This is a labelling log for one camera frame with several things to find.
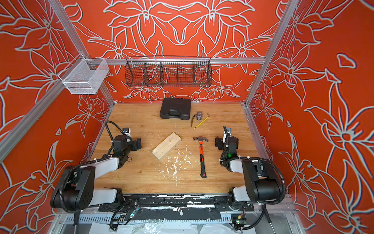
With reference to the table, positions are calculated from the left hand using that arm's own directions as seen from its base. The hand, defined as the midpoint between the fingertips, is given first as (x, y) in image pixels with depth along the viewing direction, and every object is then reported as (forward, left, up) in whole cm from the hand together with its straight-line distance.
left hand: (133, 138), depth 93 cm
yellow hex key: (+20, -46, -4) cm, 50 cm away
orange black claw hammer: (-17, -46, -5) cm, 49 cm away
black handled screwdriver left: (-43, +16, -6) cm, 47 cm away
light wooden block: (-4, -23, -2) cm, 24 cm away
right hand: (+5, -61, +2) cm, 61 cm away
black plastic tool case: (+29, -25, 0) cm, 38 cm away
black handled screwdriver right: (-35, -77, -5) cm, 85 cm away
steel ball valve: (+23, -43, -2) cm, 49 cm away
